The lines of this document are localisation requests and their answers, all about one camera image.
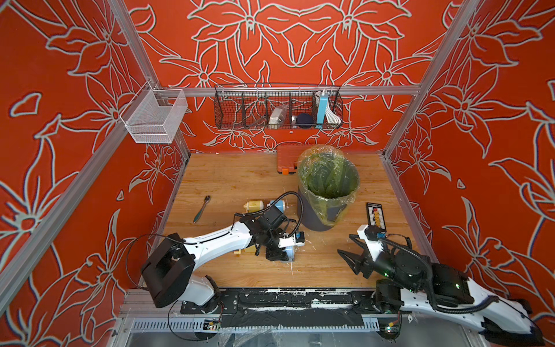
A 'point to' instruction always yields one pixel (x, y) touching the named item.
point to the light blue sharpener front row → (290, 251)
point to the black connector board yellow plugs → (376, 215)
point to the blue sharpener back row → (280, 204)
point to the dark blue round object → (304, 121)
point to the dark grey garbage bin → (320, 213)
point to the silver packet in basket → (278, 116)
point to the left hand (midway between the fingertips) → (287, 247)
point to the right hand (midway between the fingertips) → (341, 246)
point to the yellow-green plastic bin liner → (329, 178)
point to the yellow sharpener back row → (253, 205)
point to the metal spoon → (199, 214)
